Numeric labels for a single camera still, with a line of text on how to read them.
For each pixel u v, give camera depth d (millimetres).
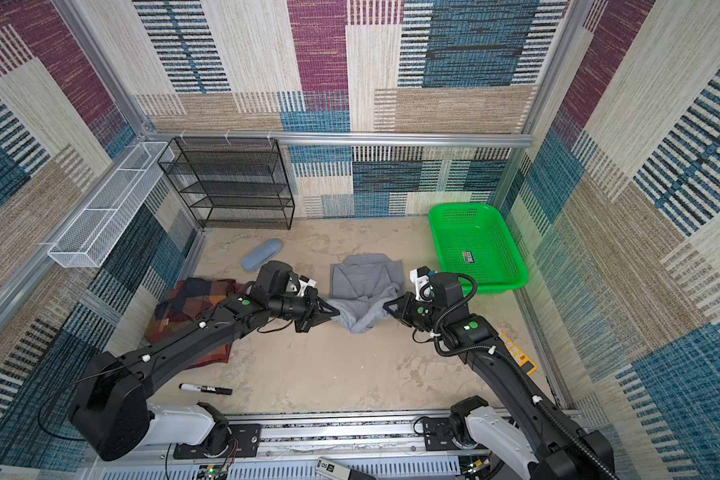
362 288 992
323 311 743
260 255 1089
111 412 405
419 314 660
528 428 429
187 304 913
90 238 706
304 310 698
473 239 1123
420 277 725
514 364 483
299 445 732
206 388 805
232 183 1114
